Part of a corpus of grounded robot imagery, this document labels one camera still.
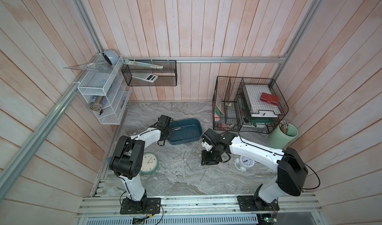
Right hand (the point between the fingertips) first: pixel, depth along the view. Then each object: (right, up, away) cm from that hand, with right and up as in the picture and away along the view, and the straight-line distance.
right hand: (202, 163), depth 80 cm
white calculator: (-36, +52, +18) cm, 65 cm away
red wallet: (+44, +36, +11) cm, 58 cm away
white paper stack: (+35, +31, +8) cm, 47 cm away
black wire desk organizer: (+26, +33, +38) cm, 57 cm away
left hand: (-21, +12, +18) cm, 30 cm away
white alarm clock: (+24, -1, +4) cm, 25 cm away
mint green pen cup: (+47, +15, +4) cm, 49 cm away
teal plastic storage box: (-9, +15, +22) cm, 28 cm away
